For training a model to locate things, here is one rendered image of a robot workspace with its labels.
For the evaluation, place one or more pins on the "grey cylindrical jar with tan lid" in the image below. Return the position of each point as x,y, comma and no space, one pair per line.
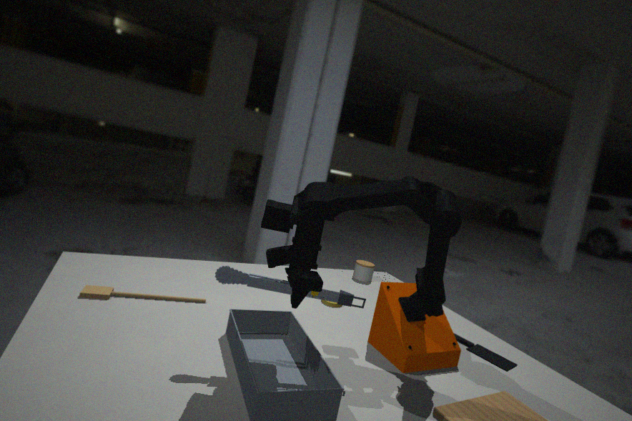
363,270

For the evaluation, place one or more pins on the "black kitchen knife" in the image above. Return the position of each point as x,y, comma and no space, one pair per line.
486,354

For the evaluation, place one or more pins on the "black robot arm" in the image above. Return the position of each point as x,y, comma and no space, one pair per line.
321,201

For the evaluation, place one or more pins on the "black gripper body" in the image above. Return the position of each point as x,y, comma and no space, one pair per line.
301,277

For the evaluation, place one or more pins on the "yellow flat disc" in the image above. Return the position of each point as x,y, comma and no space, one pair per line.
331,304

